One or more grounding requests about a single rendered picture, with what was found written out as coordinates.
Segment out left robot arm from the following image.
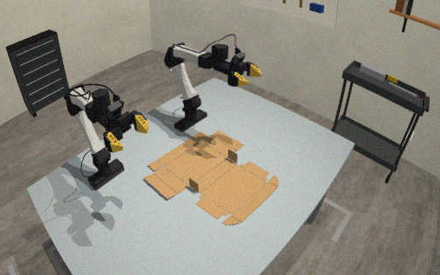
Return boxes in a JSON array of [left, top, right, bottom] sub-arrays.
[[164, 42, 246, 131]]

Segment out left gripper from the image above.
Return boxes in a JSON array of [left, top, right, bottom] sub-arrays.
[[223, 61, 261, 86]]

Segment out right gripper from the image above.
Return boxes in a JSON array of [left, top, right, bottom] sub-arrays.
[[103, 110, 149, 153]]

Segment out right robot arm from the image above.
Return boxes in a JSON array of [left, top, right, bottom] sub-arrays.
[[65, 86, 124, 188]]

